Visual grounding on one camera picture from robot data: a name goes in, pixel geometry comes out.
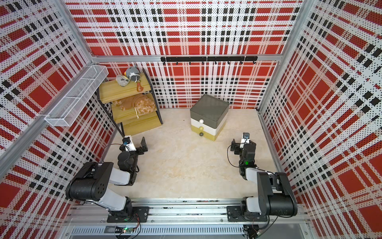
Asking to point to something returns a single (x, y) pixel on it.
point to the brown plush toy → (143, 104)
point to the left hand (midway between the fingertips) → (139, 138)
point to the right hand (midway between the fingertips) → (243, 139)
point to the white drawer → (207, 127)
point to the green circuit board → (125, 230)
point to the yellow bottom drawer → (206, 134)
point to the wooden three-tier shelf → (129, 121)
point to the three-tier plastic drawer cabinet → (208, 117)
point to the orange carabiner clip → (139, 88)
